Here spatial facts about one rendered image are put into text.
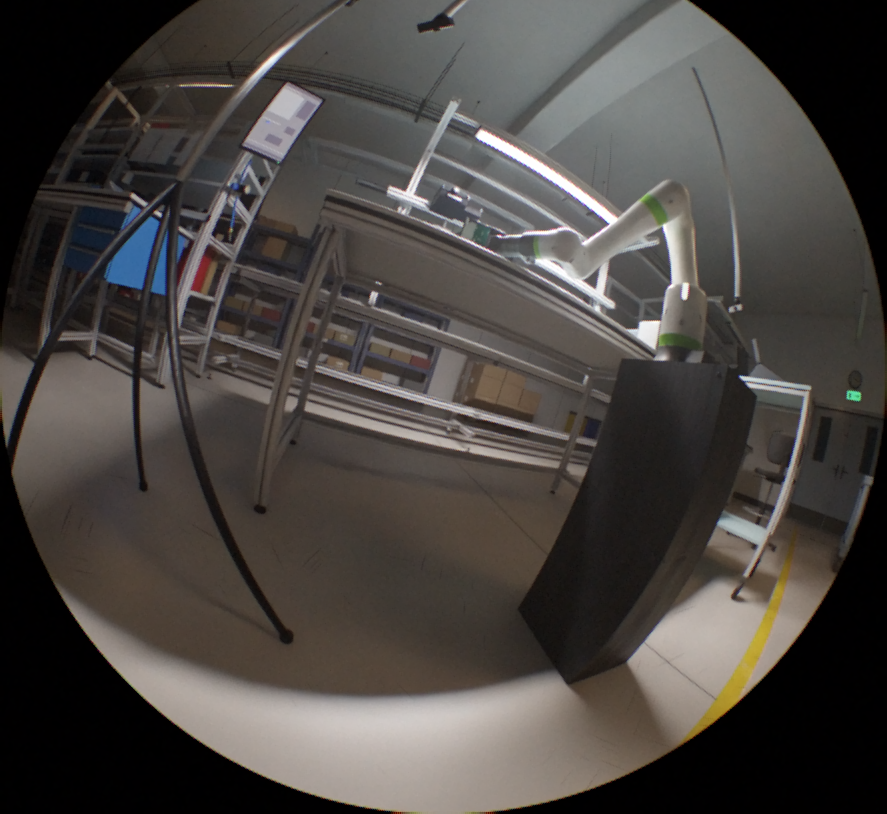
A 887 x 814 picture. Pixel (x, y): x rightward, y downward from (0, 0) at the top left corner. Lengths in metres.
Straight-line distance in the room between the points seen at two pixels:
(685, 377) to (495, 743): 0.83
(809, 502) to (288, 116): 8.11
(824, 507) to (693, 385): 6.42
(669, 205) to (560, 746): 1.40
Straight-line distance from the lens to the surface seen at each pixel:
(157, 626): 0.76
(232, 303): 5.03
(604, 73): 3.08
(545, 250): 0.94
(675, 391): 0.71
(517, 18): 3.44
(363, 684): 0.71
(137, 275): 1.76
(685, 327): 0.84
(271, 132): 1.97
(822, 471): 6.97
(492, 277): 0.90
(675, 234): 1.19
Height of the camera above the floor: 0.63
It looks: level
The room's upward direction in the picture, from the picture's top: 18 degrees clockwise
